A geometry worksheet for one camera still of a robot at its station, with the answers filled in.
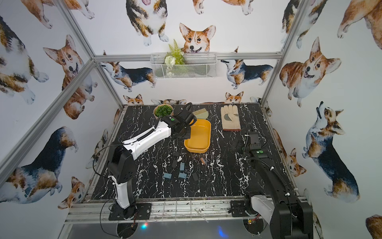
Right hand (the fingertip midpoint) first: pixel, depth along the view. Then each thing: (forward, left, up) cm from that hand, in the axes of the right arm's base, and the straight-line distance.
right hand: (239, 143), depth 85 cm
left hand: (+6, +29, +2) cm, 29 cm away
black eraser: (-15, +25, -11) cm, 31 cm away
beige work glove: (+29, 0, -13) cm, 32 cm away
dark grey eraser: (-7, +38, -11) cm, 41 cm away
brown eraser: (-5, +21, -11) cm, 25 cm away
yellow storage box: (+11, +22, -10) cm, 27 cm away
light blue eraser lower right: (-14, +33, -12) cm, 37 cm away
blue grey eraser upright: (-9, +33, -11) cm, 36 cm away
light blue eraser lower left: (-14, +41, -11) cm, 45 cm away
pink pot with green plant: (+27, +48, 0) cm, 55 cm away
